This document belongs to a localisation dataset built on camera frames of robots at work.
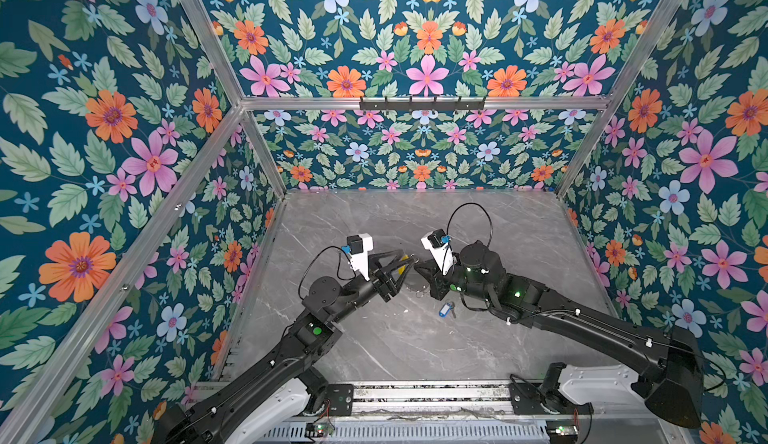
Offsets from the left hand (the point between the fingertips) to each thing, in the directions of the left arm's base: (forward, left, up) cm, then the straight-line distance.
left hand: (410, 255), depth 61 cm
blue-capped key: (+1, -11, -34) cm, 36 cm away
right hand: (+3, -1, -9) cm, 9 cm away
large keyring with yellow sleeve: (+2, +1, -5) cm, 5 cm away
